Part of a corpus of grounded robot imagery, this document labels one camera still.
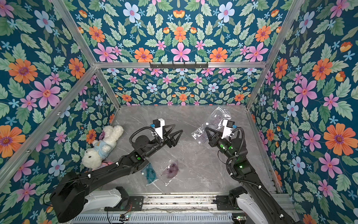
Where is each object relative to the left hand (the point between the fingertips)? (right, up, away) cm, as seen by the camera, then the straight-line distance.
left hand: (179, 128), depth 68 cm
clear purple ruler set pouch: (+17, +3, -1) cm, 18 cm away
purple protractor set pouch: (-7, -28, +16) cm, 33 cm away
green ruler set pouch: (-20, -29, +16) cm, 38 cm away
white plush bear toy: (-53, -19, +14) cm, 58 cm away
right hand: (+15, +1, +1) cm, 15 cm away
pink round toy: (-48, -23, +18) cm, 56 cm away
